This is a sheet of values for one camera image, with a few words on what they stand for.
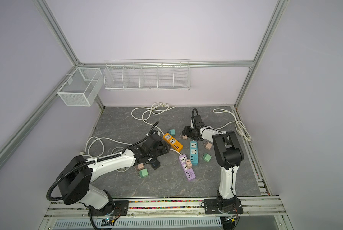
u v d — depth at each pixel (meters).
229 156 0.53
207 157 0.89
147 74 0.97
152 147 0.66
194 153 0.91
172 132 1.02
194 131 0.78
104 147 0.96
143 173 0.84
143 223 1.58
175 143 0.96
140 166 0.85
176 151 0.94
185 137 0.98
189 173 0.83
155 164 0.87
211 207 0.73
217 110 1.19
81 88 1.01
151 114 1.12
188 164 0.82
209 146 0.95
